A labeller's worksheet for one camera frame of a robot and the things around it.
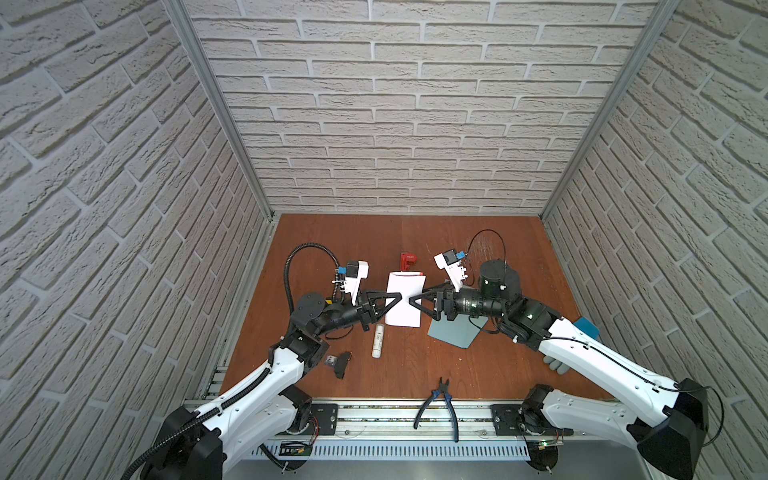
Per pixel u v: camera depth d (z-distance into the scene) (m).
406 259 1.05
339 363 0.81
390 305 0.64
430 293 0.60
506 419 0.74
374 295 0.62
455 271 0.62
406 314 0.64
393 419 0.76
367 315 0.60
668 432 0.38
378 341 0.85
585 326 0.89
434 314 0.59
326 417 0.74
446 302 0.59
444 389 0.79
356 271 0.60
